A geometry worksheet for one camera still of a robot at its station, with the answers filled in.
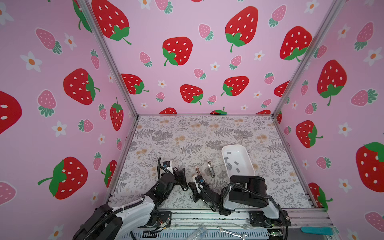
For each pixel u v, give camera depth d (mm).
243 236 697
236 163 932
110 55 859
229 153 994
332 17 714
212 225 731
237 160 954
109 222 426
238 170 904
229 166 927
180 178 781
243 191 502
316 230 703
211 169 903
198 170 871
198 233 692
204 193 673
